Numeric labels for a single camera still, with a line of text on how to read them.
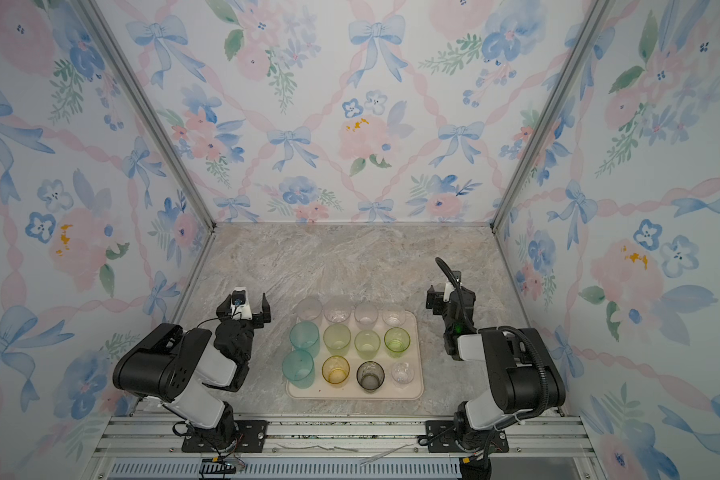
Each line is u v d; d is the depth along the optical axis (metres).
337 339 0.90
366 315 0.94
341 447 0.73
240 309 0.75
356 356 0.86
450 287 0.80
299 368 0.82
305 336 0.85
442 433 0.73
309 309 0.90
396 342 0.88
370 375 0.83
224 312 0.80
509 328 0.50
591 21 0.70
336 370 0.83
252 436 0.74
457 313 0.71
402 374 0.83
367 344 0.88
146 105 0.85
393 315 0.98
